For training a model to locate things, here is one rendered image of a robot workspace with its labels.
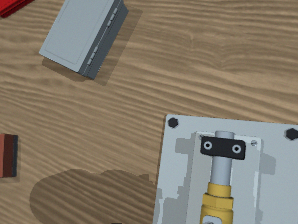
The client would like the grey hinged case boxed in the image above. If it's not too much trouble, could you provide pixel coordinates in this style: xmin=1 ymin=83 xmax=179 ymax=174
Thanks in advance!
xmin=39 ymin=0 xmax=128 ymax=79

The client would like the reddish-brown rectangular block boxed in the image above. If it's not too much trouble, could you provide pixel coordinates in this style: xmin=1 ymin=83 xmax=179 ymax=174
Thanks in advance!
xmin=0 ymin=134 xmax=18 ymax=178

